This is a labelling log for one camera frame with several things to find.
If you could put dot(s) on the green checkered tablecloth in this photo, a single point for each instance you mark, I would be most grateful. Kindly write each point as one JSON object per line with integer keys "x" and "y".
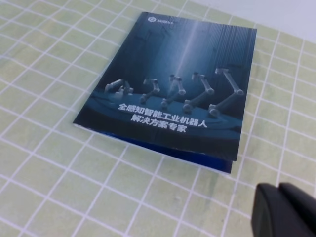
{"x": 59, "y": 180}

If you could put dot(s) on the blue robot brochure book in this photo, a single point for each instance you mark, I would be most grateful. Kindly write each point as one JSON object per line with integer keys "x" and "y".
{"x": 176, "y": 86}

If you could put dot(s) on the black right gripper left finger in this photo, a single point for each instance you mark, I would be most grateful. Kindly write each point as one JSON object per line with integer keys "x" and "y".
{"x": 274, "y": 216}

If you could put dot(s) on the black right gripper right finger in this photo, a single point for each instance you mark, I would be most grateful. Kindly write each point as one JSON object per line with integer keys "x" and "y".
{"x": 303, "y": 203}

